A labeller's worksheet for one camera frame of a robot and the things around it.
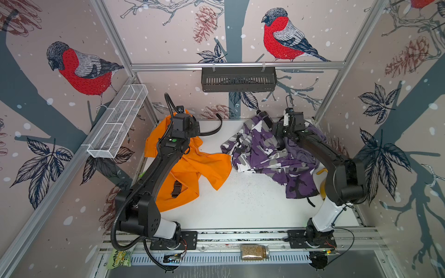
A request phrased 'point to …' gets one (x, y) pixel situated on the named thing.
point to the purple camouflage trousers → (255, 147)
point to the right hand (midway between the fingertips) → (281, 124)
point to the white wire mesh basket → (114, 128)
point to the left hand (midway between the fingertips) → (188, 120)
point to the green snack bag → (119, 258)
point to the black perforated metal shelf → (239, 79)
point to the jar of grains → (254, 252)
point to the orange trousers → (182, 186)
